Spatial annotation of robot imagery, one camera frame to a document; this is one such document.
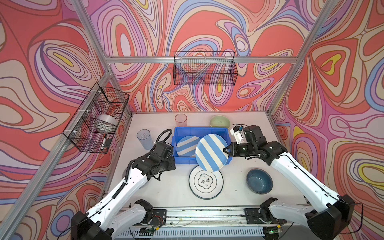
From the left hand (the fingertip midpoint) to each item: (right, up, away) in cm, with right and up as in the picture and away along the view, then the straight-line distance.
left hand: (173, 161), depth 79 cm
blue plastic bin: (+15, +15, +23) cm, 31 cm away
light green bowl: (+31, +23, +30) cm, 49 cm away
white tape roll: (-31, +21, -9) cm, 38 cm away
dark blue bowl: (+49, -13, +6) cm, 51 cm away
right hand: (+27, +5, -4) cm, 28 cm away
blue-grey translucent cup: (-21, +13, +17) cm, 30 cm away
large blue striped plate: (+19, +5, 0) cm, 20 cm away
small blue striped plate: (+6, +6, +21) cm, 23 cm away
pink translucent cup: (+2, +23, +21) cm, 31 cm away
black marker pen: (-33, +11, -7) cm, 36 cm away
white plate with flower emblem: (+18, -14, +4) cm, 23 cm away
